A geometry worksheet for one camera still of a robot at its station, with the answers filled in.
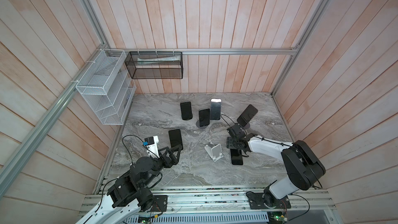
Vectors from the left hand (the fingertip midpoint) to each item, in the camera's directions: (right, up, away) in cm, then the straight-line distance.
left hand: (176, 150), depth 69 cm
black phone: (+34, -10, +24) cm, 43 cm away
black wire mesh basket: (-19, +49, +35) cm, 63 cm away
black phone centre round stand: (+14, +14, +24) cm, 31 cm away
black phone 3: (+3, +18, +29) cm, 34 cm away
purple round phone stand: (+43, +8, +33) cm, 55 cm away
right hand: (+32, -2, +26) cm, 41 cm away
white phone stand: (+20, -6, +18) cm, 28 cm away
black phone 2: (-3, +3, +17) cm, 18 cm away
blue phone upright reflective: (+22, +21, +33) cm, 45 cm away
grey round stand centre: (+10, +8, +30) cm, 33 cm away
